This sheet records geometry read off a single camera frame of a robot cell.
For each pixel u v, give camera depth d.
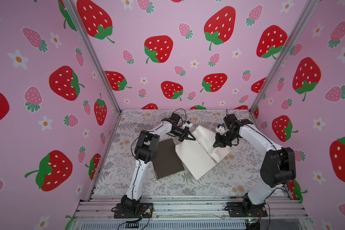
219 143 0.77
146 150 0.63
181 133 0.89
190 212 0.74
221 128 0.84
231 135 0.74
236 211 0.73
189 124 0.95
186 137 0.89
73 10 0.69
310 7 0.69
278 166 0.47
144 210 0.72
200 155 0.90
